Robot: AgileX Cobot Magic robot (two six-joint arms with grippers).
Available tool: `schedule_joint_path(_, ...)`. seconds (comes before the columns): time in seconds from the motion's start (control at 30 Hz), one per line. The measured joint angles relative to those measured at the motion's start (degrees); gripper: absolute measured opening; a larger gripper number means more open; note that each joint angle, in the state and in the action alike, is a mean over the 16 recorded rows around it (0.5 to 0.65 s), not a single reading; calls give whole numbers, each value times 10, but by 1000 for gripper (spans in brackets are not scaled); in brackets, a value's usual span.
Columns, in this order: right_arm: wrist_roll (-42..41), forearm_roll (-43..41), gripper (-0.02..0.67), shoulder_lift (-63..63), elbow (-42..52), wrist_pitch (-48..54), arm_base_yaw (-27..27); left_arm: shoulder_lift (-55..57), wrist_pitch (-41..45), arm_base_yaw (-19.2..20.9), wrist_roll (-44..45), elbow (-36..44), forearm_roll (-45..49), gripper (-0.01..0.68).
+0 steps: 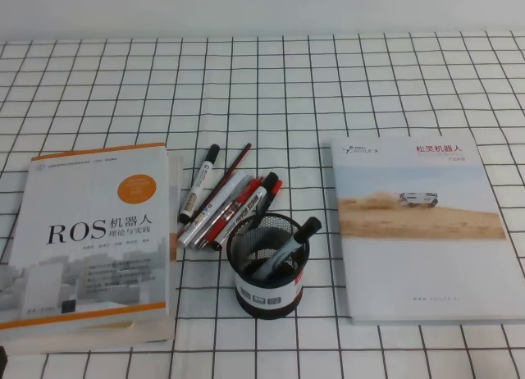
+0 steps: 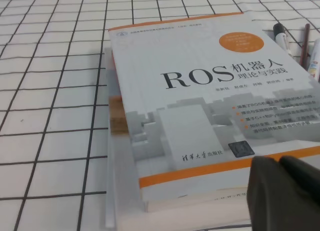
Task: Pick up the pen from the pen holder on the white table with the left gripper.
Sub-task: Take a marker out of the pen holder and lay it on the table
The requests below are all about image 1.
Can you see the black capped whiteboard marker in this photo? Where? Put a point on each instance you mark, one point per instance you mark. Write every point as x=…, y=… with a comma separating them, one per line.
x=296, y=242

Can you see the silver grey pen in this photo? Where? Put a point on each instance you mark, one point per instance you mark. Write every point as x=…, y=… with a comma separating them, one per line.
x=210, y=209

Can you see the black mesh pen holder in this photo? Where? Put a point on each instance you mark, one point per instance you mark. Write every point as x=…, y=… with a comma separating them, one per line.
x=250, y=245

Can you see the black cap whiteboard marker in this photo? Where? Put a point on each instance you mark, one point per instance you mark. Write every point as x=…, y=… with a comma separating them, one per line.
x=246, y=209

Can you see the red whiteboard marker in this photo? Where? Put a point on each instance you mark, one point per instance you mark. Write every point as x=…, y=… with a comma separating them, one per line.
x=232, y=207

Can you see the red cap marker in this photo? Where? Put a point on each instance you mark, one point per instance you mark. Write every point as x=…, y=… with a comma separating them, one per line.
x=271, y=196

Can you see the dark red pencil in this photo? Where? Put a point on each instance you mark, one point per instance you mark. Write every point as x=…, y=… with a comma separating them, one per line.
x=222, y=181

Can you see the black and white marker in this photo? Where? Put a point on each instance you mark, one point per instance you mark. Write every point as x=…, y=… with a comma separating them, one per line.
x=190, y=204

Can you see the checkered white tablecloth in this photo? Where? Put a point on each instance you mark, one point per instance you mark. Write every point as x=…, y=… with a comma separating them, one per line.
x=285, y=98

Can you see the white AgileX robot brochure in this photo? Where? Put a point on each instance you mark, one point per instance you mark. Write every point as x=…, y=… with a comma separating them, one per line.
x=421, y=233

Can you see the book under ROS book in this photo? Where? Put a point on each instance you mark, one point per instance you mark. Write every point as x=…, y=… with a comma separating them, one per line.
x=121, y=333

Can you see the white ROS robotics book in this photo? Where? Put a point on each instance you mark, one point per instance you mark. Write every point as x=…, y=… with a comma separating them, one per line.
x=91, y=245

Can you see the dark object at corner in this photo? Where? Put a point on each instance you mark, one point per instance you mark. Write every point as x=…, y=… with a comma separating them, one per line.
x=3, y=359

